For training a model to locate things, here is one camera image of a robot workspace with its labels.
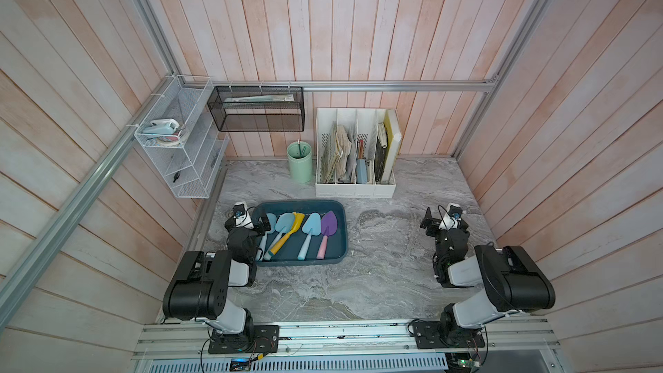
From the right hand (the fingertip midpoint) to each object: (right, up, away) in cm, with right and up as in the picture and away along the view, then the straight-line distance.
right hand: (442, 208), depth 90 cm
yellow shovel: (-53, -6, +7) cm, 53 cm away
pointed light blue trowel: (-47, -8, +6) cm, 48 cm away
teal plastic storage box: (-38, -13, 0) cm, 40 cm away
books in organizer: (-32, +18, +14) cm, 39 cm away
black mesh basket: (-70, +40, +14) cm, 82 cm away
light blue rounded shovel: (-58, -7, +7) cm, 59 cm away
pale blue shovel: (-62, -6, +8) cm, 63 cm away
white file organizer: (-27, +33, +13) cm, 45 cm away
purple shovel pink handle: (-40, -8, +7) cm, 42 cm away
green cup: (-53, +21, +17) cm, 59 cm away
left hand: (-68, -1, +1) cm, 68 cm away
